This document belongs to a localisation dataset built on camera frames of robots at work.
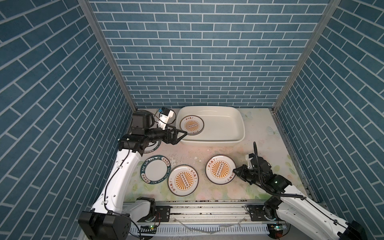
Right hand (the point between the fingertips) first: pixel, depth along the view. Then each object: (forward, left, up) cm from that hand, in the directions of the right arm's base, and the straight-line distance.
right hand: (231, 169), depth 80 cm
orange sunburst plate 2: (+1, +6, -4) cm, 7 cm away
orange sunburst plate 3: (+34, +25, -6) cm, 43 cm away
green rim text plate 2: (0, +44, -8) cm, 45 cm away
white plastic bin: (+36, +2, -8) cm, 37 cm away
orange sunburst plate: (-5, +27, -8) cm, 28 cm away
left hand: (+7, +26, +23) cm, 35 cm away
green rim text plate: (+12, +50, -6) cm, 52 cm away
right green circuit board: (-23, -23, -10) cm, 34 cm away
